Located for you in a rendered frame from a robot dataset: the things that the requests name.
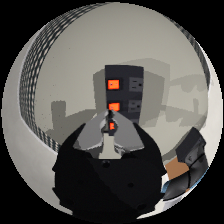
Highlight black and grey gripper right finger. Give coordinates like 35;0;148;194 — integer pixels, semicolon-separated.
110;109;167;176

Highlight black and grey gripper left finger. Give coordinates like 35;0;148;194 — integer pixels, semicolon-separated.
52;109;110;172

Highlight black power strip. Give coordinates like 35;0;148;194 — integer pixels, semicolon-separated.
104;65;144;136

